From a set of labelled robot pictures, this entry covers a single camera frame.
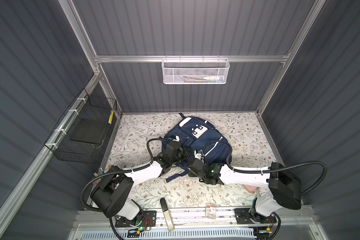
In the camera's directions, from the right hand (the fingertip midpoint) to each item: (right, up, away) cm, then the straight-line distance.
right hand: (191, 168), depth 84 cm
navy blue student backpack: (+9, +16, +6) cm, 19 cm away
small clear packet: (+9, -18, -10) cm, 23 cm away
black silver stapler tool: (-12, -20, -12) cm, 26 cm away
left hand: (+1, +11, +1) cm, 11 cm away
